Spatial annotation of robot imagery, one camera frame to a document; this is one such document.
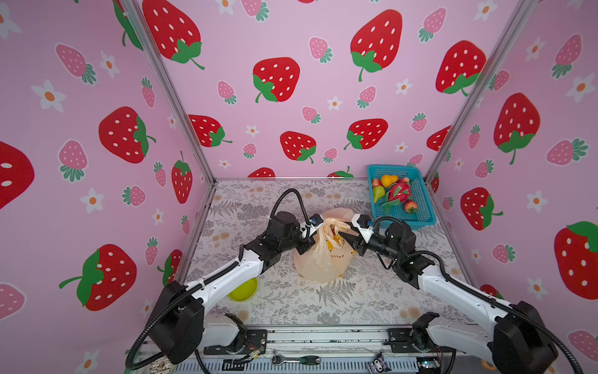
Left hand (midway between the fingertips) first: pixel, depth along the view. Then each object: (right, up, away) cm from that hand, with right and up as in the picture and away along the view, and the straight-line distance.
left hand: (316, 228), depth 80 cm
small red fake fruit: (+32, +19, +34) cm, 50 cm away
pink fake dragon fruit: (+39, +14, +24) cm, 48 cm away
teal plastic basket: (+48, +5, +24) cm, 53 cm away
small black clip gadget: (+18, -39, -13) cm, 45 cm away
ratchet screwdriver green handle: (-4, -39, -10) cm, 41 cm away
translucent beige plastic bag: (+6, -9, 0) cm, 11 cm away
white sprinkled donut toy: (-46, -40, -13) cm, 62 cm away
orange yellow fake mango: (+36, +20, +32) cm, 52 cm away
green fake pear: (+31, +14, +30) cm, 45 cm away
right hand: (+9, +1, -5) cm, 10 cm away
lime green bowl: (-25, -23, +1) cm, 34 cm away
